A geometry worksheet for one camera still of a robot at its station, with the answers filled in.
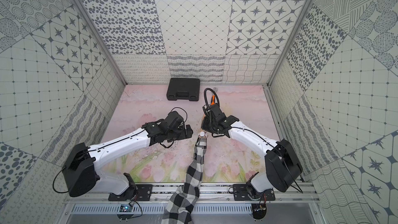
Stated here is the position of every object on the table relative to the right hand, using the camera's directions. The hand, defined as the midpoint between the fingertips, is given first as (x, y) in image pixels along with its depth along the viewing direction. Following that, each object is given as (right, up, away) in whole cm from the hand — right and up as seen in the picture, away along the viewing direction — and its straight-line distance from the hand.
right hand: (203, 127), depth 84 cm
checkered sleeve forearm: (-10, -32, -18) cm, 38 cm away
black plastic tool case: (-16, +24, +27) cm, 39 cm away
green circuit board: (-37, -36, -13) cm, 53 cm away
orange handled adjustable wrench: (+7, +16, +26) cm, 31 cm away
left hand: (-6, -3, -5) cm, 9 cm away
